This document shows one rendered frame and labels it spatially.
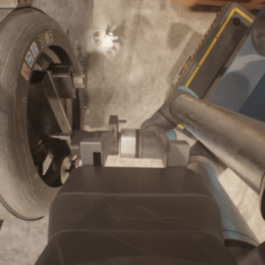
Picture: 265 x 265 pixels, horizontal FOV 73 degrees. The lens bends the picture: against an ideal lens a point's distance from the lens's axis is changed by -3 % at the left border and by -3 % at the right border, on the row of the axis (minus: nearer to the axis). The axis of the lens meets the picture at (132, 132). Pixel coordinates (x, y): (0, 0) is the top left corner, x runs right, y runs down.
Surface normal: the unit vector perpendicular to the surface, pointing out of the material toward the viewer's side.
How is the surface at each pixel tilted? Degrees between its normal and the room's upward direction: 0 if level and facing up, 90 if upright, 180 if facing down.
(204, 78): 0
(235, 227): 100
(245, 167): 88
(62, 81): 36
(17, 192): 55
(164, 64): 0
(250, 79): 0
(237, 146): 88
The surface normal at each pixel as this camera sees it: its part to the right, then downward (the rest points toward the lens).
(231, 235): 0.06, -1.00
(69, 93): -0.01, 0.80
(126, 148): 0.01, 0.21
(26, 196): 0.92, 0.27
